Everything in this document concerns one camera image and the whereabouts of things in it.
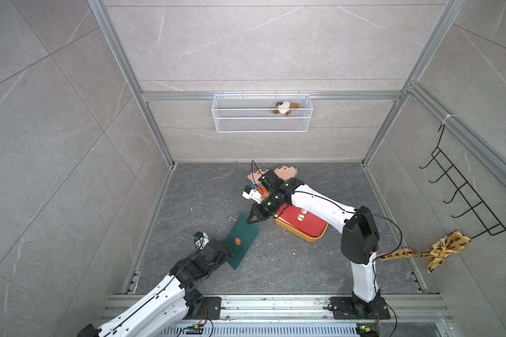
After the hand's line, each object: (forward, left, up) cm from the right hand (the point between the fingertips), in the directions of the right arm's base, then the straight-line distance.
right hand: (250, 221), depth 80 cm
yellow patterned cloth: (-15, -63, +3) cm, 65 cm away
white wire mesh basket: (+50, -5, +15) cm, 53 cm away
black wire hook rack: (+1, -70, +18) cm, 73 cm away
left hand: (-7, +9, -8) cm, 14 cm away
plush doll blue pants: (+32, -18, -8) cm, 38 cm away
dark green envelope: (-5, +4, -5) cm, 8 cm away
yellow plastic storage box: (-3, -23, -10) cm, 25 cm away
